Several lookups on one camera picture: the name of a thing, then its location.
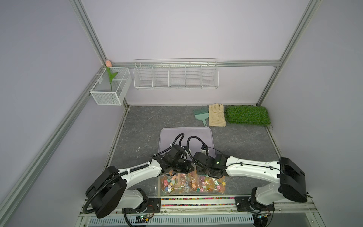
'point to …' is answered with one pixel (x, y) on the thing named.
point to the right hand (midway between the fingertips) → (198, 167)
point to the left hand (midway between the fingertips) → (193, 170)
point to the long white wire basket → (176, 74)
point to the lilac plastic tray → (194, 139)
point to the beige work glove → (216, 115)
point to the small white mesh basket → (112, 86)
